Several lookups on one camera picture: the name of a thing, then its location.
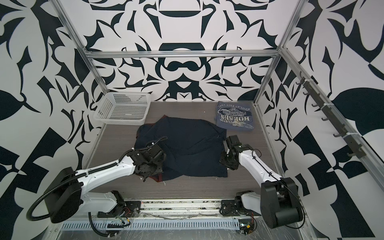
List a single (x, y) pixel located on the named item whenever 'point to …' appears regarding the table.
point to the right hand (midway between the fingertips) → (222, 161)
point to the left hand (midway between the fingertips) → (161, 166)
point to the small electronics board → (246, 226)
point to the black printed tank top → (193, 148)
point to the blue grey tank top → (235, 115)
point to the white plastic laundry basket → (123, 108)
